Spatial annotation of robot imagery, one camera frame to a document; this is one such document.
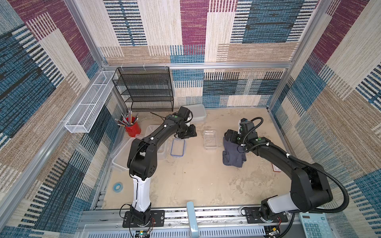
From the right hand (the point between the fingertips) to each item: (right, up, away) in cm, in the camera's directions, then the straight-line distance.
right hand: (232, 137), depth 90 cm
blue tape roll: (-65, -27, -7) cm, 71 cm away
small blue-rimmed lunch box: (-12, -3, +12) cm, 17 cm away
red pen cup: (-63, +6, +6) cm, 63 cm away
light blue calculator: (+33, -39, -21) cm, 55 cm away
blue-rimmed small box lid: (-34, -7, +8) cm, 35 cm away
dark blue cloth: (+1, -10, -1) cm, 10 cm away
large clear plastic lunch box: (-36, -2, -30) cm, 47 cm away
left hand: (-23, +1, +2) cm, 23 cm away
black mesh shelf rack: (-57, +34, +20) cm, 70 cm away
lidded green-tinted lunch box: (-19, +17, +21) cm, 33 cm away
